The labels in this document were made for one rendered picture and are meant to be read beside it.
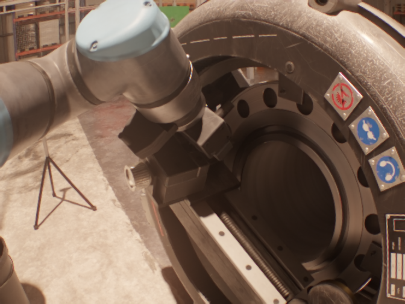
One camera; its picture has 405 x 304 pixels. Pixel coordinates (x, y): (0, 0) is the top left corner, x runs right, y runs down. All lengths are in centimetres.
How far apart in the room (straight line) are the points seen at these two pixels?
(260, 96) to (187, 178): 19
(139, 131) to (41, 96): 18
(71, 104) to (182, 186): 24
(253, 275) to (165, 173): 21
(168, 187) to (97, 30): 28
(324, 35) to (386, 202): 17
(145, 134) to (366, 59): 29
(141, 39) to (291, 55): 15
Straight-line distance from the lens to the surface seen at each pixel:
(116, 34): 28
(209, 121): 42
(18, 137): 26
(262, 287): 47
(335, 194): 48
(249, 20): 36
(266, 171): 68
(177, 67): 33
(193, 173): 48
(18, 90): 26
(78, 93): 32
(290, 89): 48
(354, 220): 47
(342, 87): 28
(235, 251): 49
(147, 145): 40
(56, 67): 33
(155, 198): 50
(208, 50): 42
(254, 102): 55
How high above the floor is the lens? 89
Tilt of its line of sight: 21 degrees down
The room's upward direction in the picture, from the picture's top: 3 degrees counter-clockwise
